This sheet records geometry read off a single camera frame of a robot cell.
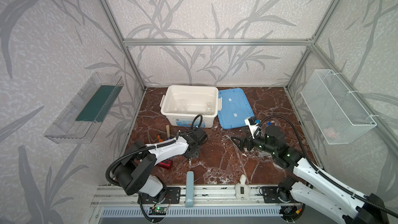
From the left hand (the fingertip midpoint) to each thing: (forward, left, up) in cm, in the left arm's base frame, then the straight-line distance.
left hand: (194, 147), depth 89 cm
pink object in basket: (0, -66, +21) cm, 70 cm away
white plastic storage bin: (+33, 0, +6) cm, 34 cm away
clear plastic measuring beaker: (+31, +11, 0) cm, 33 cm away
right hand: (+3, -22, +19) cm, 29 cm away
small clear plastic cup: (+26, -9, 0) cm, 27 cm away
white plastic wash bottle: (-22, -25, +4) cm, 33 cm away
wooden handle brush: (+9, +16, +1) cm, 19 cm away
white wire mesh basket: (+1, -62, +34) cm, 71 cm away
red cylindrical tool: (-10, +13, +3) cm, 17 cm away
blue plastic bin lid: (+29, -27, -1) cm, 40 cm away
